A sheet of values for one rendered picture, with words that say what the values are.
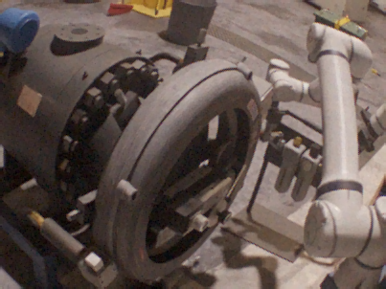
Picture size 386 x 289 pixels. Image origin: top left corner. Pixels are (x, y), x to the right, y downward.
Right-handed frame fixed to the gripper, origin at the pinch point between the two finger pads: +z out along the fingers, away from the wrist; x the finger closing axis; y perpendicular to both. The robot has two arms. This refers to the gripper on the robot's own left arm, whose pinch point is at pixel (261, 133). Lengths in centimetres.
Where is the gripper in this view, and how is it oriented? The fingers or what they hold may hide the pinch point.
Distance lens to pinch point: 244.0
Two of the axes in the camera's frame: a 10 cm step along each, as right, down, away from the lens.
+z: -2.2, 8.4, 5.0
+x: -4.6, -5.4, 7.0
